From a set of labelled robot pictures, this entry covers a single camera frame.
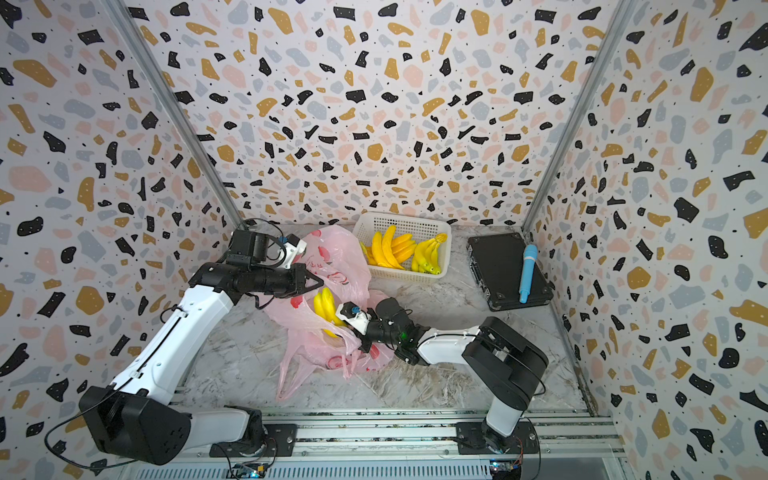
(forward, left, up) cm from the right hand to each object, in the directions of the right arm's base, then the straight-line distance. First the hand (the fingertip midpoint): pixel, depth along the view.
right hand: (342, 325), depth 81 cm
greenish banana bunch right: (+31, -24, -7) cm, 40 cm away
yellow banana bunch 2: (+31, -10, -3) cm, 33 cm away
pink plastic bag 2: (-2, +12, -11) cm, 17 cm away
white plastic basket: (+44, -22, -6) cm, 49 cm away
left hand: (+5, +3, +13) cm, 14 cm away
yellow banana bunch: (+2, +4, +7) cm, 9 cm away
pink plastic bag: (+16, +3, +7) cm, 18 cm away
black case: (+31, -49, -10) cm, 59 cm away
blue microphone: (+30, -59, -6) cm, 67 cm away
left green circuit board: (-32, +19, -12) cm, 39 cm away
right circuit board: (-29, -41, -15) cm, 53 cm away
